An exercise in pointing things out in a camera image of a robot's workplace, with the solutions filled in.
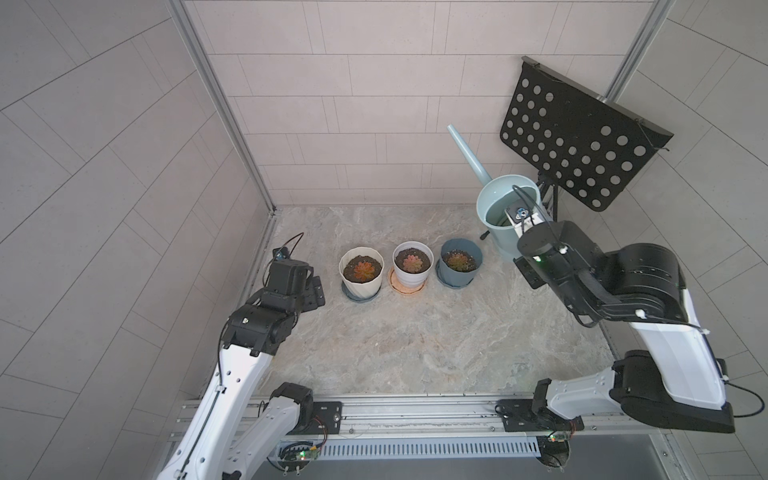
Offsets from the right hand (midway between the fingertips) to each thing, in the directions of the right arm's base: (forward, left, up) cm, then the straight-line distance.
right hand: (525, 241), depth 56 cm
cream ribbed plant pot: (+10, +34, -30) cm, 47 cm away
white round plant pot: (+23, +17, -30) cm, 41 cm away
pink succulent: (+17, +20, -29) cm, 39 cm away
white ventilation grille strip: (-27, +20, -40) cm, 53 cm away
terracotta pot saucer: (+15, +26, -38) cm, 48 cm away
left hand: (+5, +47, -18) cm, 50 cm away
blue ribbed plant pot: (+14, +8, -35) cm, 38 cm away
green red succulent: (+18, +5, -31) cm, 36 cm away
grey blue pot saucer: (+10, +36, -38) cm, 53 cm away
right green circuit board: (-27, -10, -39) cm, 49 cm away
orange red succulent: (+15, +34, -28) cm, 47 cm away
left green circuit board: (-27, +48, -37) cm, 67 cm away
